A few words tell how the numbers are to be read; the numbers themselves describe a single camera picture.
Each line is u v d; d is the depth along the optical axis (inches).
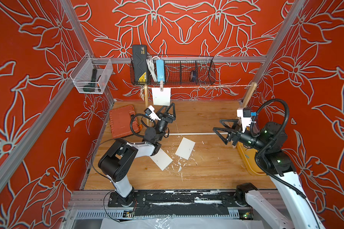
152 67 33.8
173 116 26.9
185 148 36.6
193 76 36.5
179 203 28.6
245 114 20.0
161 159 34.8
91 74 35.2
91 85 32.0
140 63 34.5
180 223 26.4
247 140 20.4
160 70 35.4
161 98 28.0
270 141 17.3
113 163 18.4
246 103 28.9
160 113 28.6
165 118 26.9
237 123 23.3
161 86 24.7
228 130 20.2
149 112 26.9
